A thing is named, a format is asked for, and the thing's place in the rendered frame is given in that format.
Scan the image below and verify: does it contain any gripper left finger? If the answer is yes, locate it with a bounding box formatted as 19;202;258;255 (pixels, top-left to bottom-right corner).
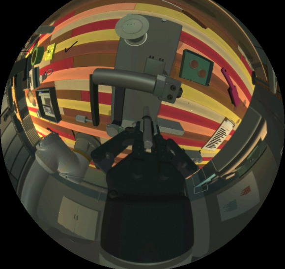
90;120;143;174

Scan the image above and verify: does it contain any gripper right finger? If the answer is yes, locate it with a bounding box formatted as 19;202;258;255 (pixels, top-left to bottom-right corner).
152;120;199;178

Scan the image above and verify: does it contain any grey aluminium cylinder block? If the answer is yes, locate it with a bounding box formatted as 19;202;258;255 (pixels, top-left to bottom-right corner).
142;106;155;152

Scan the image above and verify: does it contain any grey knurled clamp knob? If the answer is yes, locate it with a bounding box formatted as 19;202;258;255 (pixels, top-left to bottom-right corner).
106;123;122;138

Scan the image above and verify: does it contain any grey blocker base body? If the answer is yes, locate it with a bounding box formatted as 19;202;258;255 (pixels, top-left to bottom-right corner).
110;15;184;138

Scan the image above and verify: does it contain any round grey lens table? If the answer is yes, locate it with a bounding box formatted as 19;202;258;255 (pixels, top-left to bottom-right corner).
115;14;149;47

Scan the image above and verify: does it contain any pale round uncut lens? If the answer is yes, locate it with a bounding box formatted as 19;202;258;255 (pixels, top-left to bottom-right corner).
121;17;143;35

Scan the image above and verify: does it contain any small grey box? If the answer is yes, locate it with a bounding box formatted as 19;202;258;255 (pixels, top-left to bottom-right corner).
188;149;203;164

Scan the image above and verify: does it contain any grey rectangular bar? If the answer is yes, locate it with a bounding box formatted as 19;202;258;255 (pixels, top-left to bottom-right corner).
158;118;185;137

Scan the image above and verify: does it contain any grey knurled knob with shaft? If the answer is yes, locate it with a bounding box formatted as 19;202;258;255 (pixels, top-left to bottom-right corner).
74;115;94;123

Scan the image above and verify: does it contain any beige two-door cabinet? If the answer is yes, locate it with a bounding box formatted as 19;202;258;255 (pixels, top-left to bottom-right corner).
57;195;100;234

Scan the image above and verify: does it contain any black tray with papers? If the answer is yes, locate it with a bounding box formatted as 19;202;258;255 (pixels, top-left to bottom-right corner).
35;86;62;124

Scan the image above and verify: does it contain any magenta brush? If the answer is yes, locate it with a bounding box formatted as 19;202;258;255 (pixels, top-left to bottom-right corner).
221;67;241;108

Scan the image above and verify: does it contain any green tray with brown discs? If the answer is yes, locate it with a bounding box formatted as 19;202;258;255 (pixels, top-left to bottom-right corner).
178;49;215;88

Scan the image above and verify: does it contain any green and white box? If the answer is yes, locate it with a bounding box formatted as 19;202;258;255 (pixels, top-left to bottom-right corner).
28;66;41;90

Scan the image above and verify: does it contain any black hex key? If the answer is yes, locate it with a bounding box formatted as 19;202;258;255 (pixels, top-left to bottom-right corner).
64;40;79;53

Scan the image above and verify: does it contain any yellow sticky note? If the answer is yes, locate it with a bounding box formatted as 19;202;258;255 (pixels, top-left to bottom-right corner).
45;43;56;61

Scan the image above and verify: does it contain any green tape roll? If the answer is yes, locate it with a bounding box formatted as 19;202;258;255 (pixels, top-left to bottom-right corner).
30;46;45;65

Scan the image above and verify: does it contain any grey flat box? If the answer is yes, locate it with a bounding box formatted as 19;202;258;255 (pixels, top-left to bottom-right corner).
35;25;56;35

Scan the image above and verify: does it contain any black blocker lever handle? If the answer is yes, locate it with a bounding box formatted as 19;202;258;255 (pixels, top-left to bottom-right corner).
89;73;100;127

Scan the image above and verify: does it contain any white wall poster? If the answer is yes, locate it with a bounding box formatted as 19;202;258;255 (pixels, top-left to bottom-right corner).
217;179;260;222

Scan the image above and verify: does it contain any grey post block with bolts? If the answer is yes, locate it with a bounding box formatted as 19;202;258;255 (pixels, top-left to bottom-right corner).
143;55;167;76

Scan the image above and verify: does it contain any grey key ring torch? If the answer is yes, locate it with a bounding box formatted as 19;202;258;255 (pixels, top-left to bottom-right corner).
39;68;54;83

